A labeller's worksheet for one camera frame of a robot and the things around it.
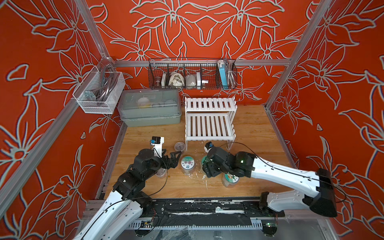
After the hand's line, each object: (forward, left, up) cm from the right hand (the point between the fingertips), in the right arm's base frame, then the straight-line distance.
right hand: (205, 167), depth 73 cm
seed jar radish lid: (-4, -12, -6) cm, 15 cm away
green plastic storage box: (+36, +41, +6) cm, 55 cm away
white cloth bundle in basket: (+48, +17, +19) cm, 54 cm away
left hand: (+5, +16, +7) cm, 18 cm away
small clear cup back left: (+16, +15, -9) cm, 24 cm away
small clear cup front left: (0, +24, -8) cm, 25 cm away
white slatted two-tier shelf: (+33, -4, -2) cm, 34 cm away
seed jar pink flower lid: (+3, +9, -6) cm, 12 cm away
